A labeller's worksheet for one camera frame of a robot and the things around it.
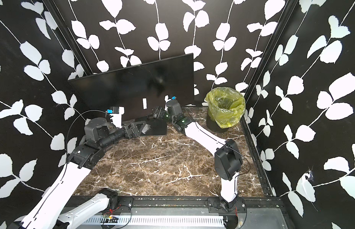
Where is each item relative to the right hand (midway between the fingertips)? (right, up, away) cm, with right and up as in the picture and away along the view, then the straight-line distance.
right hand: (155, 110), depth 81 cm
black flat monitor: (-23, +21, +42) cm, 52 cm away
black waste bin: (+35, -10, +7) cm, 37 cm away
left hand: (-5, -6, -16) cm, 18 cm away
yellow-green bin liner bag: (+48, +5, +23) cm, 54 cm away
